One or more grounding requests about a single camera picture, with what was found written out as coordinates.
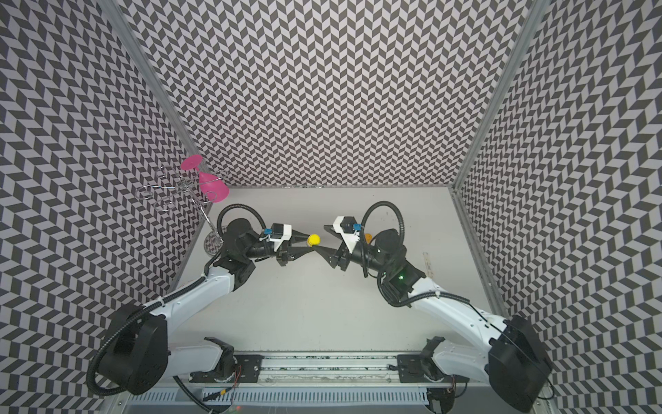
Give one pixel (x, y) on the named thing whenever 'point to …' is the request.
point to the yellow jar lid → (314, 239)
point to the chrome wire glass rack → (169, 188)
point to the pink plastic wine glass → (212, 188)
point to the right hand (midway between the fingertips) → (321, 240)
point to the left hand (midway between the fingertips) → (314, 243)
